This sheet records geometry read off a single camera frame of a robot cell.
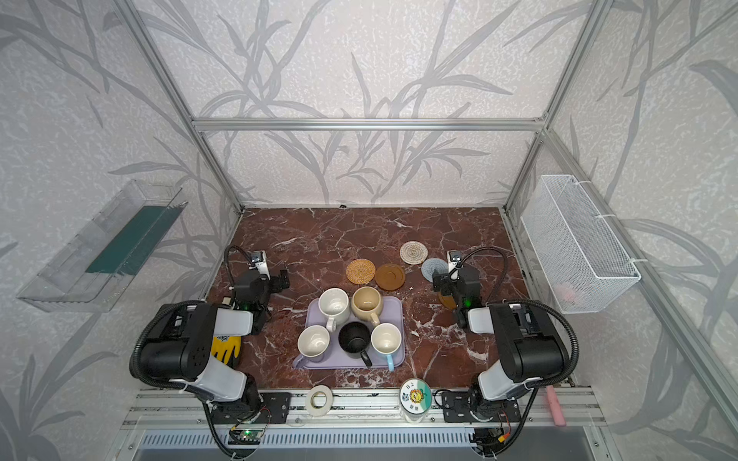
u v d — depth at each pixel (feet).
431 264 3.36
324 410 2.42
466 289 2.32
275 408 2.43
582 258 2.02
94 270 2.07
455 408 2.40
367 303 2.99
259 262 2.69
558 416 2.36
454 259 2.68
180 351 1.48
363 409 2.47
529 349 1.48
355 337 2.75
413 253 3.45
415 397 2.23
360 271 3.34
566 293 2.36
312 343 2.69
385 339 2.72
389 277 3.25
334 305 2.99
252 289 2.34
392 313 2.97
